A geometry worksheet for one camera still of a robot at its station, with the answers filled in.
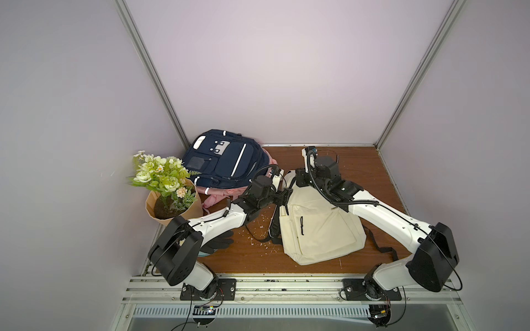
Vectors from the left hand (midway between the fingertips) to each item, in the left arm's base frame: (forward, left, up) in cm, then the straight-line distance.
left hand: (288, 187), depth 84 cm
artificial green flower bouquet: (-3, +45, +11) cm, 47 cm away
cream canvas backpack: (-12, -12, -12) cm, 21 cm away
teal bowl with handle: (-23, +34, -14) cm, 44 cm away
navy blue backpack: (+22, +34, -7) cm, 41 cm away
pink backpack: (+3, +36, -14) cm, 39 cm away
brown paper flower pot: (-8, +51, -4) cm, 52 cm away
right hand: (+5, -4, +12) cm, 13 cm away
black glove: (-17, +28, -16) cm, 36 cm away
